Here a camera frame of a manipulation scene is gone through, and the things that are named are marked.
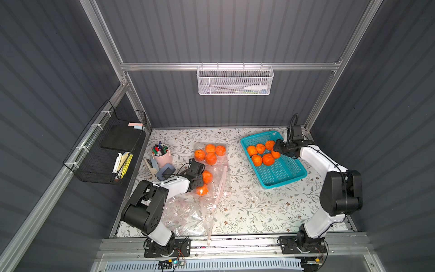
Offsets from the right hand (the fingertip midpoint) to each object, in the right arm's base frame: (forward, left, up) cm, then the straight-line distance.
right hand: (280, 147), depth 94 cm
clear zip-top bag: (-2, +33, -12) cm, 35 cm away
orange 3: (+3, +34, -7) cm, 35 cm away
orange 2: (-1, +46, -7) cm, 47 cm away
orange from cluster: (-15, +41, -7) cm, 44 cm away
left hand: (-14, +48, -12) cm, 51 cm away
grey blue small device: (-10, +65, -10) cm, 66 cm away
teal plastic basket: (-7, +3, -13) cm, 15 cm away
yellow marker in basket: (-22, +72, +15) cm, 77 cm away
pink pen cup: (-4, +66, -2) cm, 66 cm away
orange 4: (-3, +40, -7) cm, 40 cm away
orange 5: (+3, +15, -7) cm, 17 cm away
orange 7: (+8, +3, -8) cm, 12 cm away
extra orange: (-4, +6, -7) cm, 10 cm away
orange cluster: (-23, +43, -7) cm, 49 cm away
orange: (+4, +40, -7) cm, 41 cm away
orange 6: (+5, +9, -7) cm, 13 cm away
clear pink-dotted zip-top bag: (-33, +47, -11) cm, 59 cm away
